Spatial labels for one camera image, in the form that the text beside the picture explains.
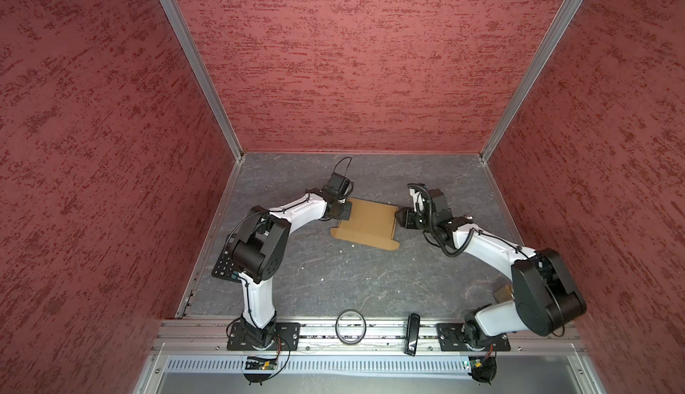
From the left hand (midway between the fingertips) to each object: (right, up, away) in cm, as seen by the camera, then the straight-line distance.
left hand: (342, 215), depth 97 cm
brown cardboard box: (+10, -2, -4) cm, 11 cm away
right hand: (+20, 0, -6) cm, 21 cm away
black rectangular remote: (+20, -30, -24) cm, 43 cm away
